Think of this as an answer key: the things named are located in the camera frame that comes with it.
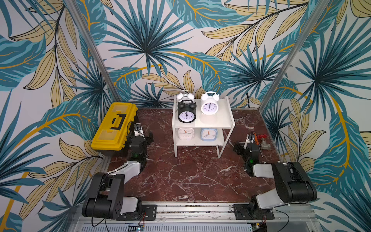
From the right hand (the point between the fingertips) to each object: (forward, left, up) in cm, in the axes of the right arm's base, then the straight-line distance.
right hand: (244, 142), depth 94 cm
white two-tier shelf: (-4, +20, +27) cm, 34 cm away
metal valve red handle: (-1, -14, -3) cm, 14 cm away
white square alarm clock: (-2, +38, +15) cm, 41 cm away
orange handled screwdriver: (0, -11, -4) cm, 12 cm away
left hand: (+4, +66, +9) cm, 66 cm away
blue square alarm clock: (-3, +26, +15) cm, 30 cm away
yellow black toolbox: (-2, +81, +11) cm, 82 cm away
